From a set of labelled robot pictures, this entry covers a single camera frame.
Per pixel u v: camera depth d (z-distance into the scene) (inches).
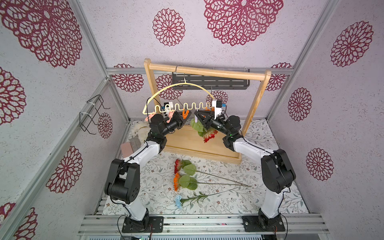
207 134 29.2
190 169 35.3
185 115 28.9
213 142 28.9
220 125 28.1
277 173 19.7
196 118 29.4
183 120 28.8
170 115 27.0
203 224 29.6
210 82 38.0
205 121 28.3
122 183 18.5
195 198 32.1
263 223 25.6
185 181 33.4
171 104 29.9
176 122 28.1
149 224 28.7
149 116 25.1
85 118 28.6
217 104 26.5
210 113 28.7
